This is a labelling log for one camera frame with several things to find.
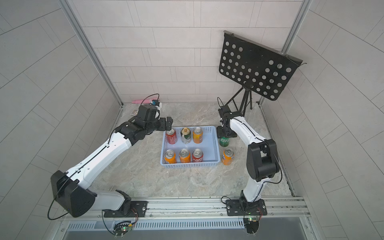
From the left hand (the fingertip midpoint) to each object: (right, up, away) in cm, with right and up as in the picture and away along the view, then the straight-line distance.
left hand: (169, 118), depth 79 cm
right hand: (+31, -10, +12) cm, 35 cm away
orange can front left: (+1, -20, 0) cm, 20 cm away
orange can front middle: (+9, -20, 0) cm, 22 cm away
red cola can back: (-1, -12, +11) cm, 16 cm away
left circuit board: (-18, -48, -13) cm, 53 cm away
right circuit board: (+40, -49, -11) cm, 65 cm away
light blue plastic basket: (+10, -19, +19) cm, 29 cm away
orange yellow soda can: (+15, -10, +10) cm, 21 cm away
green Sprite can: (+31, -14, +8) cm, 35 cm away
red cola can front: (+15, -20, 0) cm, 25 cm away
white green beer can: (+8, -10, +9) cm, 16 cm away
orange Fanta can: (+31, -20, 0) cm, 37 cm away
